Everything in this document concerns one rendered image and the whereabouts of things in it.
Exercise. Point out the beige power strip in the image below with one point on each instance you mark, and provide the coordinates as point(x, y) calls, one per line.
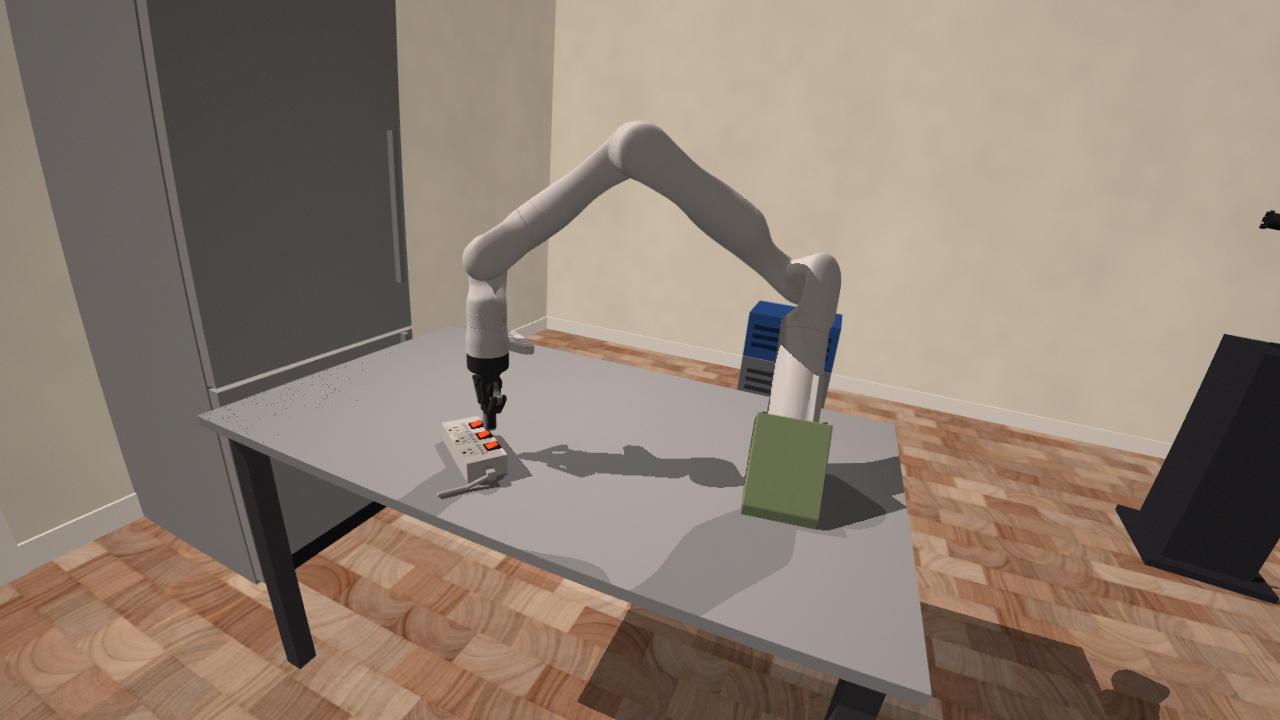
point(473, 451)

